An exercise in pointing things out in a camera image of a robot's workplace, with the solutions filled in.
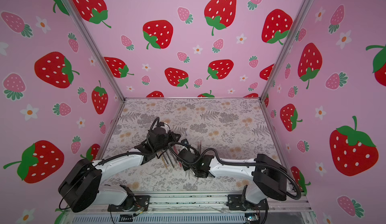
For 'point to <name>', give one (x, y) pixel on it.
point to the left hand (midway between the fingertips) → (183, 135)
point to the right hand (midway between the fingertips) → (182, 159)
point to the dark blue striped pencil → (170, 157)
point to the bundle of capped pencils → (199, 147)
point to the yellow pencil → (164, 162)
